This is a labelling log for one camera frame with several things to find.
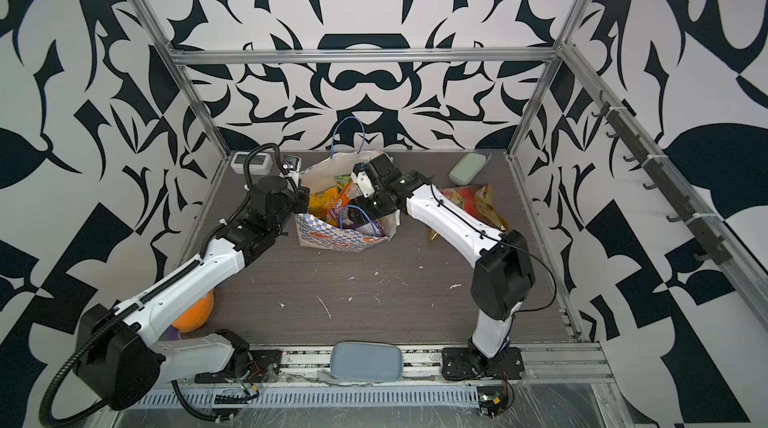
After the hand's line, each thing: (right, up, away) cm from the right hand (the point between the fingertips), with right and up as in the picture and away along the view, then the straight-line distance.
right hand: (360, 209), depth 82 cm
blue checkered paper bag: (-7, -3, -9) cm, 12 cm away
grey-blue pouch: (+2, -36, -8) cm, 37 cm away
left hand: (-16, +9, -4) cm, 19 cm away
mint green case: (+37, +12, +31) cm, 50 cm away
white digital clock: (-39, +14, +30) cm, 51 cm away
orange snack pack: (-13, +1, +13) cm, 18 cm away
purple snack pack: (-2, -2, -2) cm, 4 cm away
